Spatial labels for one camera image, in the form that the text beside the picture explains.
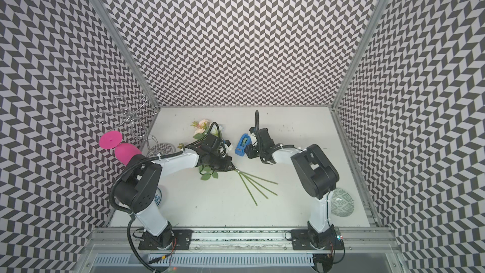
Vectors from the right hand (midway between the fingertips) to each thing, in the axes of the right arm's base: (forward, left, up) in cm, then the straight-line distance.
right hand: (249, 151), depth 97 cm
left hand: (-11, +7, +2) cm, 13 cm away
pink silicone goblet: (-13, +47, +31) cm, 58 cm away
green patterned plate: (-27, -40, +1) cm, 48 cm away
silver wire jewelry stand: (+21, +63, +11) cm, 67 cm away
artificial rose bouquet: (+14, +26, +2) cm, 29 cm away
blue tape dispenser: (+4, +2, +5) cm, 6 cm away
